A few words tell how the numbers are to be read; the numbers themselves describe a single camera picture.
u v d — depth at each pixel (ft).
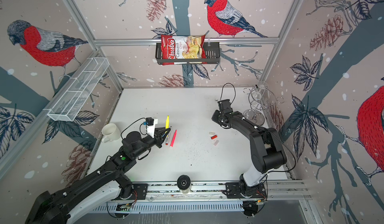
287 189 2.46
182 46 2.87
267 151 1.50
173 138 3.03
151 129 2.16
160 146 2.25
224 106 2.44
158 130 2.34
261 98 3.21
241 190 2.16
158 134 2.20
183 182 2.20
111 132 2.82
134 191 2.38
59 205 1.35
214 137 3.03
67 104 2.34
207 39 3.02
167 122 2.39
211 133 3.11
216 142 2.98
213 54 3.11
